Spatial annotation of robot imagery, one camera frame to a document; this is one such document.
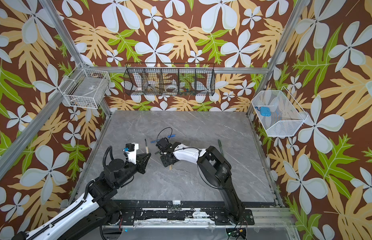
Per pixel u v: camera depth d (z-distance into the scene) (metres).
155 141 1.07
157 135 1.09
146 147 0.71
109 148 0.55
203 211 0.77
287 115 0.78
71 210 0.47
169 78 0.96
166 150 0.75
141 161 0.64
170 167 0.91
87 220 0.57
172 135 1.08
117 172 0.54
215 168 0.52
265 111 0.86
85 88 0.86
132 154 0.63
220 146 1.01
